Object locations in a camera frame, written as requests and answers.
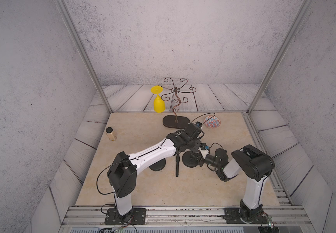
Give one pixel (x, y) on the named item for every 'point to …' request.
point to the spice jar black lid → (109, 129)
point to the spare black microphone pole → (177, 158)
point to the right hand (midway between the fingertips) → (192, 151)
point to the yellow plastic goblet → (159, 104)
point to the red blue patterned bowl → (212, 122)
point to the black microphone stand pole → (200, 154)
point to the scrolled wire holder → (177, 91)
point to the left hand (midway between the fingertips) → (199, 144)
